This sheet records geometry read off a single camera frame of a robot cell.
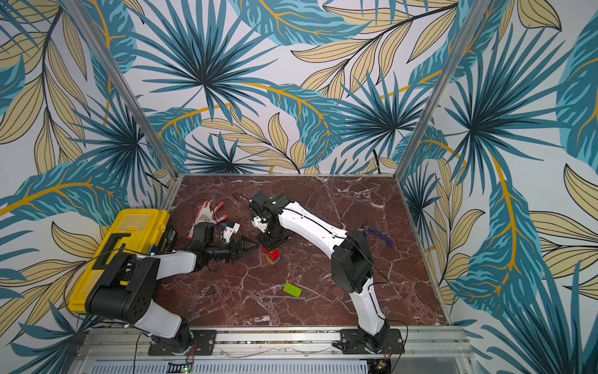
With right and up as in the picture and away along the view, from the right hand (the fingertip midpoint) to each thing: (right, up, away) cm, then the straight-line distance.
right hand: (272, 245), depth 83 cm
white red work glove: (-31, +10, +19) cm, 38 cm away
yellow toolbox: (-46, +5, -4) cm, 47 cm away
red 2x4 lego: (+2, -2, -1) cm, 3 cm away
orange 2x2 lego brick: (-1, -7, +4) cm, 8 cm away
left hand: (-7, -3, +3) cm, 8 cm away
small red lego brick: (+1, -3, -1) cm, 3 cm away
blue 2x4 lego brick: (+1, -6, +3) cm, 7 cm away
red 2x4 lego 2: (0, -5, +2) cm, 6 cm away
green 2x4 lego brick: (+7, -16, 0) cm, 18 cm away
